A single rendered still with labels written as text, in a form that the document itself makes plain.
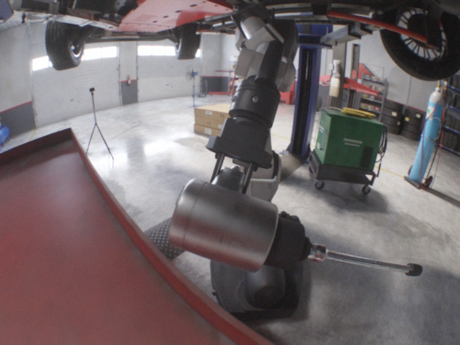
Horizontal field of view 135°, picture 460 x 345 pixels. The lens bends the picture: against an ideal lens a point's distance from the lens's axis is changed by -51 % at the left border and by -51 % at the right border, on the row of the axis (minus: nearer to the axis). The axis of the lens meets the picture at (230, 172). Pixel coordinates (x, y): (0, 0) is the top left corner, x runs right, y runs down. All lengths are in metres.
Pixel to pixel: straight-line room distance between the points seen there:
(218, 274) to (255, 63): 0.82
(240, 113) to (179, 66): 11.47
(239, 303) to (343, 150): 1.55
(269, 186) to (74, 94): 9.36
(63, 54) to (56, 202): 2.11
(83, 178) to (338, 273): 1.26
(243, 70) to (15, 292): 0.44
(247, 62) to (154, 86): 10.58
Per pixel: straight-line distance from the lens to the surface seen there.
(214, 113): 3.18
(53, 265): 0.15
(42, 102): 9.73
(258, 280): 0.71
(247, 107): 0.34
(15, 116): 9.88
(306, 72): 2.67
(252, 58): 0.40
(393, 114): 7.59
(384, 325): 1.27
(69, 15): 1.47
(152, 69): 10.93
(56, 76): 9.76
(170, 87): 11.44
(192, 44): 2.75
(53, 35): 2.27
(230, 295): 0.87
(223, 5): 1.77
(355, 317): 1.19
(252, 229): 0.21
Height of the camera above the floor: 0.94
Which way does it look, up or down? 27 degrees down
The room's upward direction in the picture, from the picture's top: 2 degrees clockwise
